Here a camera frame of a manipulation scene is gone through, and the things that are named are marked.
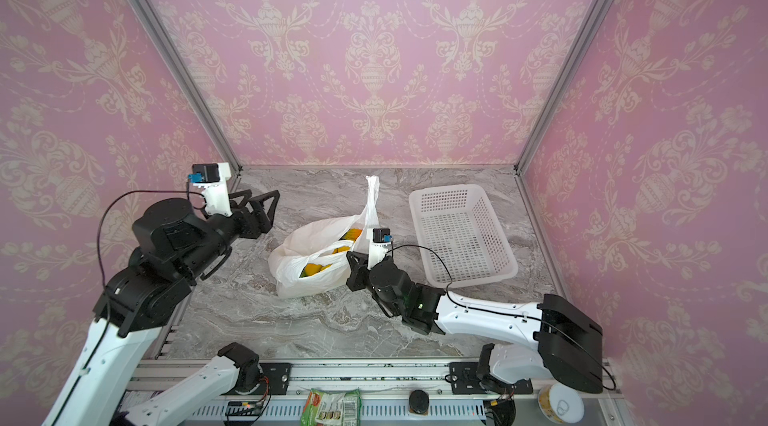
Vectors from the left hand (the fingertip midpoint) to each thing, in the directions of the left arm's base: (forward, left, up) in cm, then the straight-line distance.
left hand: (269, 195), depth 59 cm
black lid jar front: (-30, -32, -39) cm, 59 cm away
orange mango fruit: (-7, -7, -18) cm, 20 cm away
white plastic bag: (-5, -6, -17) cm, 18 cm away
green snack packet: (-31, -12, -40) cm, 52 cm away
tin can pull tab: (-30, -63, -34) cm, 78 cm away
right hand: (-2, -14, -20) cm, 24 cm away
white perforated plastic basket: (+21, -48, -39) cm, 66 cm away
